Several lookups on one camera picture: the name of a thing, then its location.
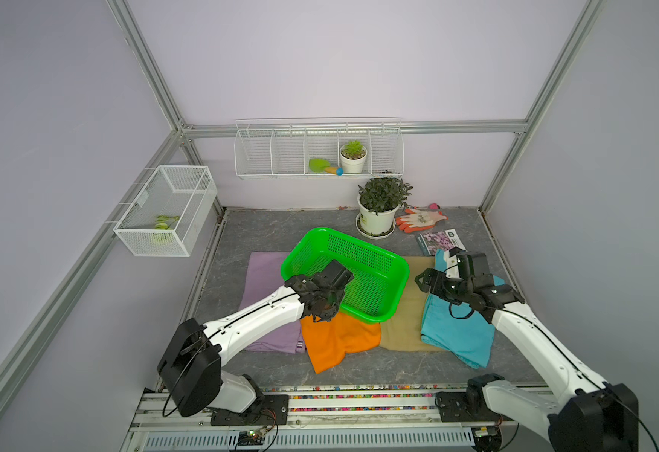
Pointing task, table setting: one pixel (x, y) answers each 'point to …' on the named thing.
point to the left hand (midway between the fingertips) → (343, 298)
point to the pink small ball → (434, 206)
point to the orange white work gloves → (418, 219)
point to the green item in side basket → (164, 222)
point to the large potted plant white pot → (379, 200)
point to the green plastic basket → (379, 277)
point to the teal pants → (460, 330)
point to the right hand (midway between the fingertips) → (425, 280)
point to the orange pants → (328, 342)
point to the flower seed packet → (444, 239)
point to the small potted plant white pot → (352, 157)
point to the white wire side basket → (167, 214)
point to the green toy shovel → (321, 165)
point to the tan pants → (403, 331)
